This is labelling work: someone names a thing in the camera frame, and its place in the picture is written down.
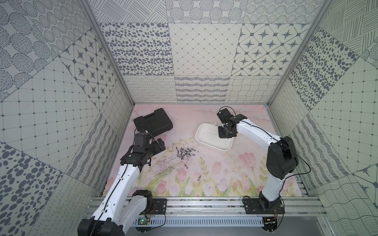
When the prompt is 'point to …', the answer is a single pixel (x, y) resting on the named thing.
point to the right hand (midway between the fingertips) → (225, 136)
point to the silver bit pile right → (193, 149)
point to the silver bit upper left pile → (177, 149)
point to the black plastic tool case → (158, 122)
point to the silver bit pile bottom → (182, 157)
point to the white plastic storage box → (207, 134)
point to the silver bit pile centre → (186, 152)
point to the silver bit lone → (186, 166)
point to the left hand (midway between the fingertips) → (156, 143)
